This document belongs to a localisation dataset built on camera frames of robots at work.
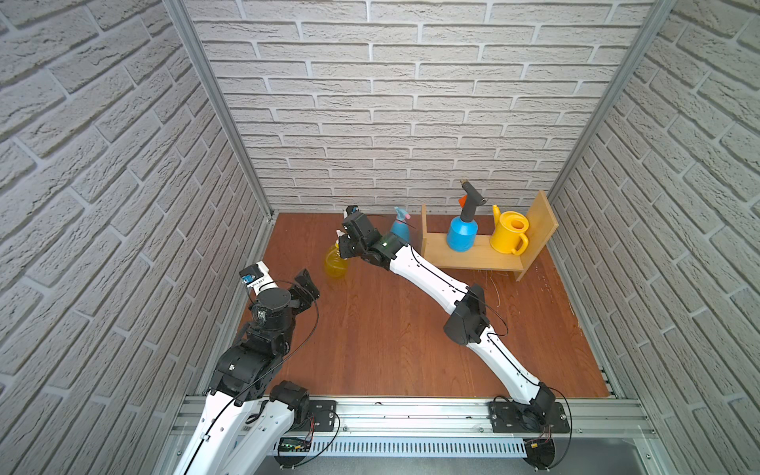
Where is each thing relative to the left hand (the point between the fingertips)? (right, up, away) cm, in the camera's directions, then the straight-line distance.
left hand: (291, 272), depth 68 cm
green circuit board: (-1, -44, +4) cm, 44 cm away
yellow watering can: (+61, +9, +25) cm, 67 cm away
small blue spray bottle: (+27, +12, +33) cm, 44 cm away
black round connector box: (+60, -45, +3) cm, 75 cm away
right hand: (+5, +5, +19) cm, 20 cm away
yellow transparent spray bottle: (+4, -1, +35) cm, 35 cm away
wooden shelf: (+39, +5, +32) cm, 50 cm away
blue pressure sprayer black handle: (+47, +10, +25) cm, 54 cm away
